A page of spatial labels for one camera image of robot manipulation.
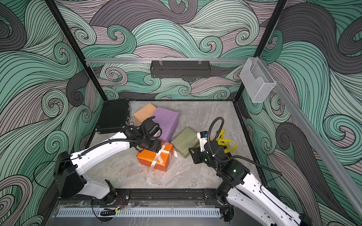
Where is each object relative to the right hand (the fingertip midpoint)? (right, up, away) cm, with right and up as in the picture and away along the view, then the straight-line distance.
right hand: (189, 150), depth 70 cm
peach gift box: (-30, +19, +37) cm, 52 cm away
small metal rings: (-41, +11, +34) cm, 55 cm away
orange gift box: (-16, -8, +6) cm, 19 cm away
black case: (-56, +17, +38) cm, 69 cm away
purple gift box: (-12, +14, +22) cm, 28 cm away
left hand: (-18, +1, +8) cm, 19 cm away
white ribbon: (-12, -2, +11) cm, 16 cm away
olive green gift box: (0, +1, +20) cm, 20 cm away
